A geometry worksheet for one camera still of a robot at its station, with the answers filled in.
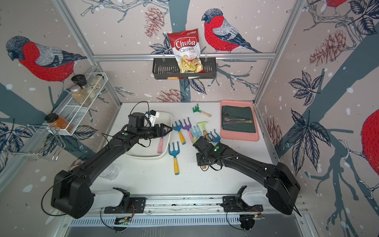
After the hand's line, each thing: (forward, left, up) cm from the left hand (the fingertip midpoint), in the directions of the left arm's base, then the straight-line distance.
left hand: (171, 127), depth 79 cm
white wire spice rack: (0, +51, +8) cm, 52 cm away
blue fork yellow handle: (-5, 0, -22) cm, 23 cm away
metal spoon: (+22, -37, -21) cm, 48 cm away
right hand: (-12, -16, -14) cm, 24 cm away
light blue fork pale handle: (+8, -14, -22) cm, 27 cm away
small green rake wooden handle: (+33, -15, -22) cm, 42 cm away
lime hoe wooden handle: (+17, -19, -20) cm, 33 cm away
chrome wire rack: (-16, +51, +13) cm, 55 cm away
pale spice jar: (+25, +46, +12) cm, 53 cm away
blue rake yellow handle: (+14, -1, -21) cm, 25 cm away
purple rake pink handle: (-2, +10, -20) cm, 22 cm away
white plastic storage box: (-3, +17, -19) cm, 26 cm away
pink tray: (+9, -41, -22) cm, 48 cm away
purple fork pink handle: (+15, -8, -21) cm, 27 cm away
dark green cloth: (+30, -52, -22) cm, 64 cm away
